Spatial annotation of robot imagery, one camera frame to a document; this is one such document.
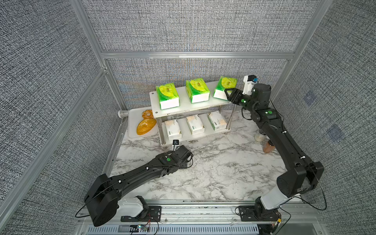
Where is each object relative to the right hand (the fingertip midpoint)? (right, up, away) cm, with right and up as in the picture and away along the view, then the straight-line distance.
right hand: (231, 86), depth 73 cm
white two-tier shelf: (-22, -10, +4) cm, 24 cm away
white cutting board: (-65, -13, +45) cm, 80 cm away
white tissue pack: (-31, -23, +22) cm, 44 cm away
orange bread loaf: (-52, -20, +32) cm, 64 cm away
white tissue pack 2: (-17, -19, +24) cm, 35 cm away
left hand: (-24, -39, +9) cm, 47 cm away
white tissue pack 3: (-2, -17, +25) cm, 30 cm away
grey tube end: (-72, -11, +41) cm, 84 cm away
